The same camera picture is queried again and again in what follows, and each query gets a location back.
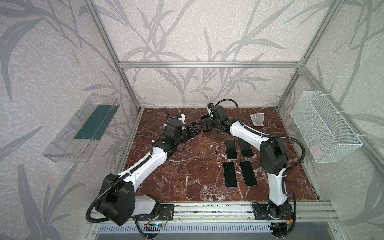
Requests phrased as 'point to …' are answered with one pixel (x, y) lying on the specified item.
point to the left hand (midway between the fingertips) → (201, 123)
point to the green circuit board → (159, 225)
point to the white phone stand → (257, 119)
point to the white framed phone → (230, 174)
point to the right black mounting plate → (260, 210)
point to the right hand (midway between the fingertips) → (208, 115)
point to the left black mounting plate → (166, 212)
